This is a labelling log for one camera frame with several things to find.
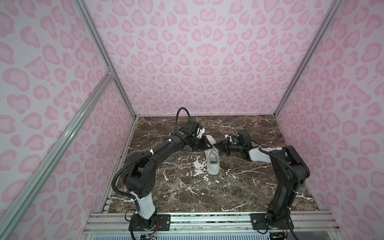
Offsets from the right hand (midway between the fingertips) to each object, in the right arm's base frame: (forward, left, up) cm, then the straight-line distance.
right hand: (215, 143), depth 88 cm
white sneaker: (-10, +1, -4) cm, 11 cm away
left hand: (-3, +2, +3) cm, 5 cm away
